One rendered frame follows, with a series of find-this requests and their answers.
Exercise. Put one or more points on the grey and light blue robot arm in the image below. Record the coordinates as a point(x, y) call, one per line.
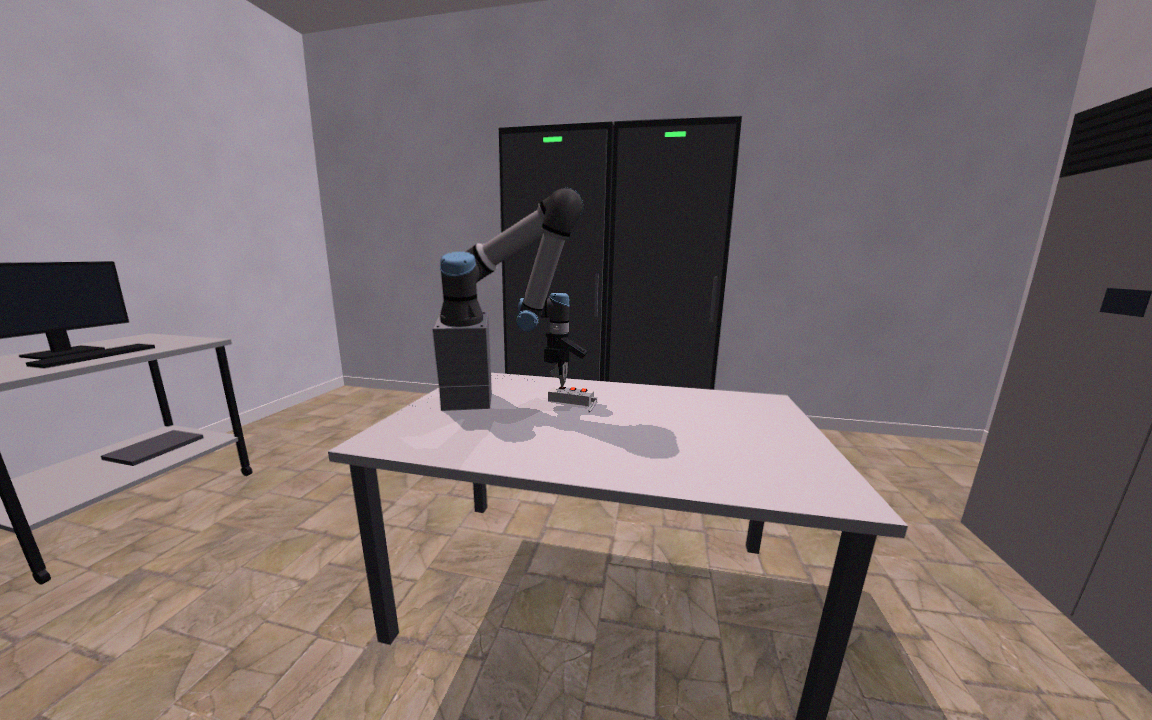
point(460, 270)

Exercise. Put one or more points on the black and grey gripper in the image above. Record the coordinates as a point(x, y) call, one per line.
point(557, 354)

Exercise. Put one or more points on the grey power strip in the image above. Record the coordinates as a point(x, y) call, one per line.
point(572, 395)

